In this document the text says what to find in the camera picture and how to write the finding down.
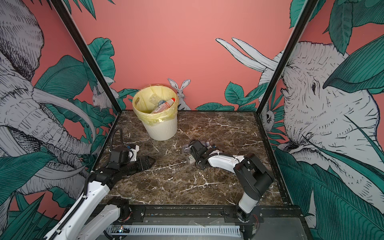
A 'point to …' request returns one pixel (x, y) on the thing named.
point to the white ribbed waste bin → (166, 132)
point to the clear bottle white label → (192, 160)
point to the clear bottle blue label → (155, 100)
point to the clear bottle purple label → (186, 148)
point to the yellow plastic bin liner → (142, 105)
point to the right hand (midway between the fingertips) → (191, 154)
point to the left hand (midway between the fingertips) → (149, 160)
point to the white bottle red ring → (164, 106)
